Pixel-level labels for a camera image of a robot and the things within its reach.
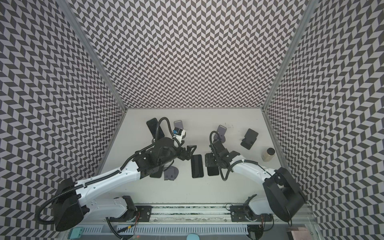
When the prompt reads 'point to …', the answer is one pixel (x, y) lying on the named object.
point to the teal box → (75, 233)
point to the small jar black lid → (267, 155)
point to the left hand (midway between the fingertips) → (190, 145)
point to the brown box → (298, 233)
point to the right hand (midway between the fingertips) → (212, 164)
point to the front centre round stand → (171, 174)
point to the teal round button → (192, 236)
